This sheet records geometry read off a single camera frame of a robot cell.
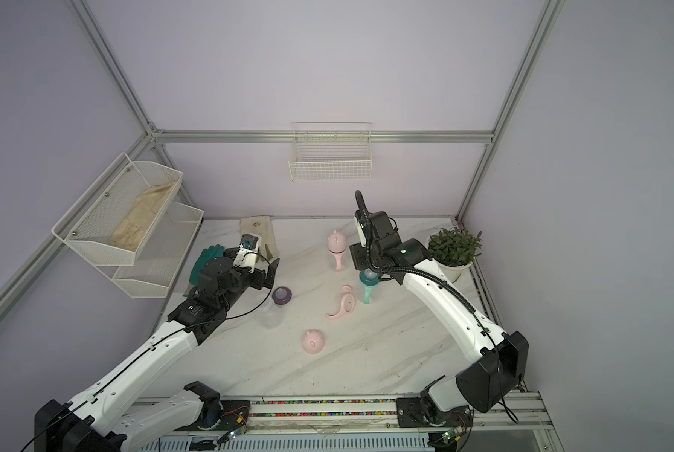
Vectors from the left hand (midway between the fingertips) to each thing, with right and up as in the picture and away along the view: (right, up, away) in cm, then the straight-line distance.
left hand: (260, 257), depth 78 cm
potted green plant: (+58, +2, +9) cm, 59 cm away
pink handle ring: (+25, -17, +16) cm, 34 cm away
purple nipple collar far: (+2, -14, +16) cm, 21 cm away
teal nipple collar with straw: (+31, -7, +8) cm, 33 cm away
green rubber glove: (-30, -1, +28) cm, 41 cm away
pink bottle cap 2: (+15, -25, +4) cm, 30 cm away
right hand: (+30, +1, +1) cm, 30 cm away
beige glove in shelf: (-35, +15, +4) cm, 38 cm away
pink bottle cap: (+21, +4, +13) cm, 25 cm away
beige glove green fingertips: (-11, +10, +38) cm, 41 cm away
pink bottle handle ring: (+22, -1, +17) cm, 27 cm away
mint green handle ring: (+31, -11, +8) cm, 34 cm away
